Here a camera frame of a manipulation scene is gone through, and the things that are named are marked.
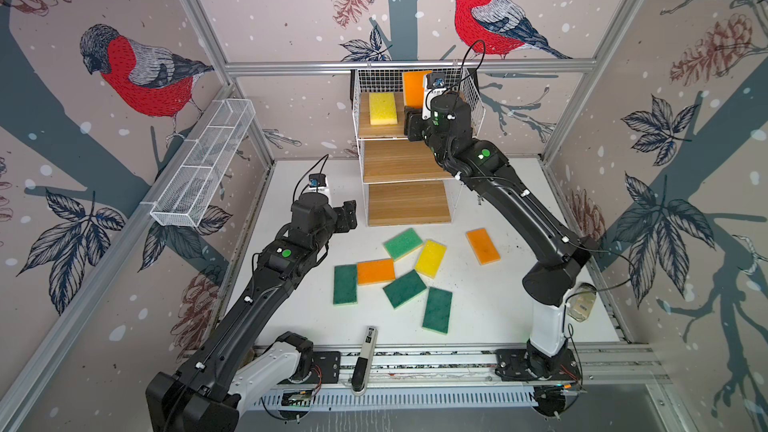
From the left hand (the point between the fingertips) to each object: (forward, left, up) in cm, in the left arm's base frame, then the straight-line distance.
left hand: (341, 202), depth 74 cm
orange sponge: (+1, -42, -25) cm, 49 cm away
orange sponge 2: (-7, -8, -26) cm, 28 cm away
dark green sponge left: (-11, +1, -26) cm, 28 cm away
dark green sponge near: (-19, -25, -26) cm, 41 cm away
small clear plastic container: (-18, -65, -23) cm, 72 cm away
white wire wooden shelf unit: (+10, -16, -4) cm, 20 cm away
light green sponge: (+3, -16, -26) cm, 31 cm away
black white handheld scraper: (-32, -6, -22) cm, 39 cm away
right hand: (+13, -16, +17) cm, 27 cm away
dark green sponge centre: (-12, -16, -26) cm, 33 cm away
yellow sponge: (-2, -25, -27) cm, 37 cm away
